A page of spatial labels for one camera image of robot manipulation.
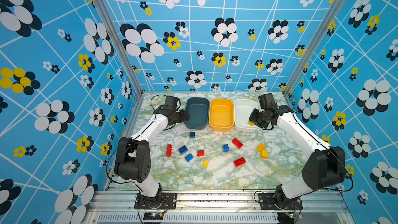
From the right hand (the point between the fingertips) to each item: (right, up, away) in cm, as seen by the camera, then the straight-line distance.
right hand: (251, 119), depth 87 cm
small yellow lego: (-26, -24, -2) cm, 36 cm away
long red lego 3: (-8, -23, -3) cm, 25 cm away
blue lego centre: (-14, -17, +1) cm, 22 cm away
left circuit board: (-51, -44, -15) cm, 69 cm away
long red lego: (-48, -19, +1) cm, 51 cm away
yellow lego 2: (+7, -20, 0) cm, 21 cm away
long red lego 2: (-7, -14, +6) cm, 17 cm away
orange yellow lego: (+7, -16, +4) cm, 18 cm away
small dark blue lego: (-34, -10, +9) cm, 37 cm away
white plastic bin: (-1, +6, +15) cm, 16 cm away
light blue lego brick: (-36, -22, +1) cm, 42 cm away
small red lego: (-29, -19, +2) cm, 35 cm away
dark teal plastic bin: (-30, +5, +22) cm, 37 cm away
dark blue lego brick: (-39, -18, +2) cm, 43 cm away
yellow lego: (-3, -1, -7) cm, 8 cm away
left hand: (-38, +2, +5) cm, 39 cm away
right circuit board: (+11, -43, -18) cm, 48 cm away
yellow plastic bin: (-15, +2, +19) cm, 24 cm away
